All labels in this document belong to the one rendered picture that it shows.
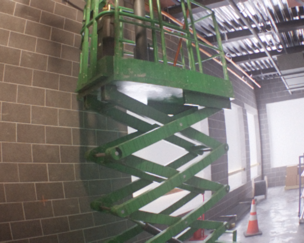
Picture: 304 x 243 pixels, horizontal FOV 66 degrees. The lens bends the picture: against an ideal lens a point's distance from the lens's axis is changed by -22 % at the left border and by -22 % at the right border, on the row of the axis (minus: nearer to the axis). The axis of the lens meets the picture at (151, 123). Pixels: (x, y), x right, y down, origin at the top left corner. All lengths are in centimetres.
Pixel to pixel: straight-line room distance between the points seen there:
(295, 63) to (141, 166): 566
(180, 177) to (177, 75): 88
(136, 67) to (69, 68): 132
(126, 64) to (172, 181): 103
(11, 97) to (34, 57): 57
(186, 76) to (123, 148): 88
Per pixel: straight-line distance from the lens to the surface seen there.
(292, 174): 1011
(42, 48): 325
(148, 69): 236
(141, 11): 284
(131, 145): 226
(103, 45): 248
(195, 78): 272
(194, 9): 530
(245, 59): 860
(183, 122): 263
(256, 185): 872
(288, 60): 732
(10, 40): 305
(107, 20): 248
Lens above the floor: 159
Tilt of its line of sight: 7 degrees up
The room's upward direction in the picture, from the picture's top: 4 degrees counter-clockwise
